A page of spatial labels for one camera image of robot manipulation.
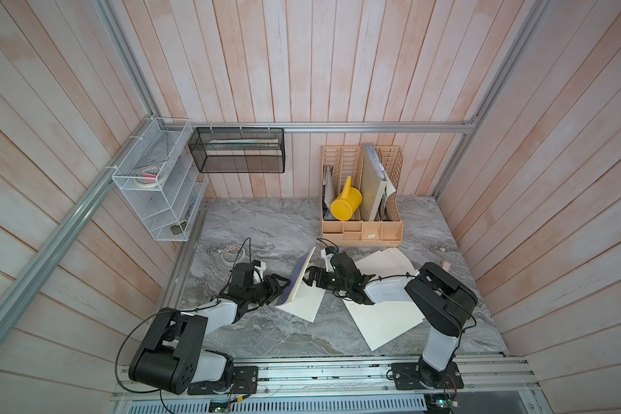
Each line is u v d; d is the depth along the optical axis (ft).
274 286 2.61
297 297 2.56
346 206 3.12
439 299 1.59
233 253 3.35
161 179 2.38
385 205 3.37
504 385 2.39
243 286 2.32
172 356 1.39
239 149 3.46
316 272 2.69
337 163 3.72
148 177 2.37
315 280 2.69
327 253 2.84
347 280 2.39
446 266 3.18
